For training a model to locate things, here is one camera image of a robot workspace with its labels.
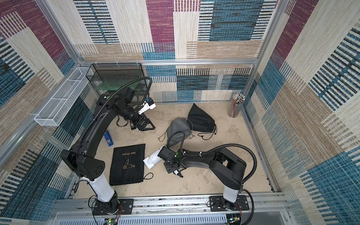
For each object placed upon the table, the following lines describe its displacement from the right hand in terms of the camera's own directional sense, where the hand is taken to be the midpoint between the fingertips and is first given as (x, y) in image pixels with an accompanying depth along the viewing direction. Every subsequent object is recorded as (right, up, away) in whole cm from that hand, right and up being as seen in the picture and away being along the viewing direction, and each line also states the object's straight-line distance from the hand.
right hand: (175, 166), depth 88 cm
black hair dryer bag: (+17, +27, +14) cm, 35 cm away
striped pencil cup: (+43, +41, +10) cm, 60 cm away
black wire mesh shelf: (-47, +59, +18) cm, 77 cm away
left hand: (-13, +27, -12) cm, 32 cm away
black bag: (-29, +1, 0) cm, 29 cm away
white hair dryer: (-13, +5, -3) cm, 14 cm away
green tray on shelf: (-39, +50, +6) cm, 64 cm away
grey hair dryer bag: (+1, +21, +9) cm, 23 cm away
